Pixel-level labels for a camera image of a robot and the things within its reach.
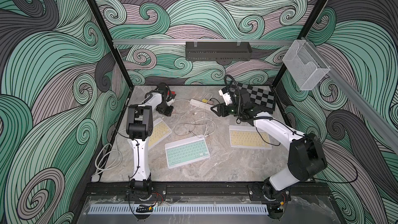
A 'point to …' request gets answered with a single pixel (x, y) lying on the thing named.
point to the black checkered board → (262, 97)
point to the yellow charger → (204, 100)
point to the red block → (172, 92)
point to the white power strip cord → (95, 178)
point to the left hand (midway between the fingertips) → (167, 112)
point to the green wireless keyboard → (186, 151)
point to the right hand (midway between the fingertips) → (216, 106)
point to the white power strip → (200, 104)
